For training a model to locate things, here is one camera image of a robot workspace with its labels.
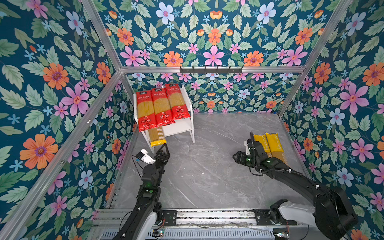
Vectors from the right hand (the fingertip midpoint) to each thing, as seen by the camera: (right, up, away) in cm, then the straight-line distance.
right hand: (235, 156), depth 85 cm
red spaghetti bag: (-48, +26, -11) cm, 55 cm away
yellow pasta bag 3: (+30, +3, +13) cm, 33 cm away
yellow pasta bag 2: (+23, +9, +16) cm, 29 cm away
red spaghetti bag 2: (-39, +25, -12) cm, 48 cm away
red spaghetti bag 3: (-32, +27, -11) cm, 43 cm away
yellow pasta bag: (-45, +11, -1) cm, 47 cm away
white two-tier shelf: (-30, +18, +7) cm, 36 cm away
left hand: (-37, +8, -10) cm, 40 cm away
